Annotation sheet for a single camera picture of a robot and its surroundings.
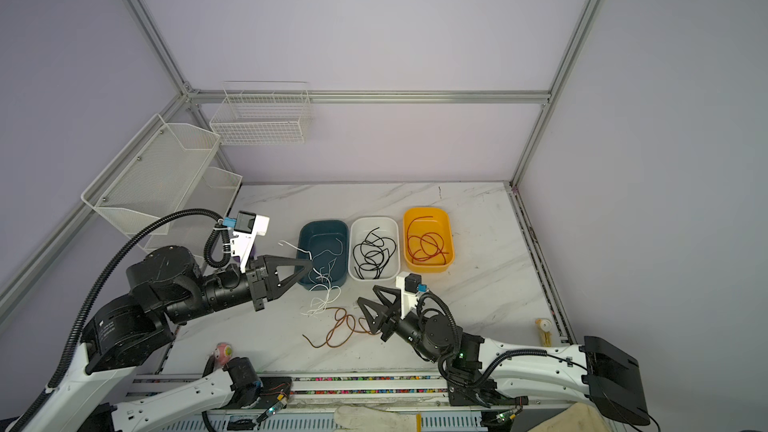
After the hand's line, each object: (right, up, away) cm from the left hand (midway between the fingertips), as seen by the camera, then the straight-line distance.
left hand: (311, 269), depth 50 cm
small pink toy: (-31, -27, +27) cm, 49 cm away
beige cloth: (+58, -40, +21) cm, 73 cm away
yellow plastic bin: (+31, +5, +58) cm, 66 cm away
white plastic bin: (+2, +3, +52) cm, 53 cm away
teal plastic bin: (-9, -1, +49) cm, 49 cm away
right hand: (+7, -10, +16) cm, 20 cm away
